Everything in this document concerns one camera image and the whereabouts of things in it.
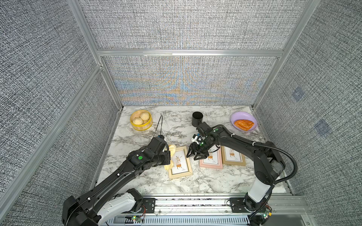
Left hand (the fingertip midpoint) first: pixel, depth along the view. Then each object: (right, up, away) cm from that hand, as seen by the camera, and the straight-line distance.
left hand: (173, 156), depth 76 cm
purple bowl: (+55, +23, +38) cm, 71 cm away
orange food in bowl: (+51, +16, +28) cm, 60 cm away
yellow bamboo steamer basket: (-22, +16, +32) cm, 42 cm away
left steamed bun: (-27, +19, +28) cm, 43 cm away
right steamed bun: (-23, +23, +31) cm, 44 cm away
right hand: (+9, 0, +5) cm, 10 cm away
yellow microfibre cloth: (0, +4, 0) cm, 4 cm away
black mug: (+16, +21, +27) cm, 38 cm away
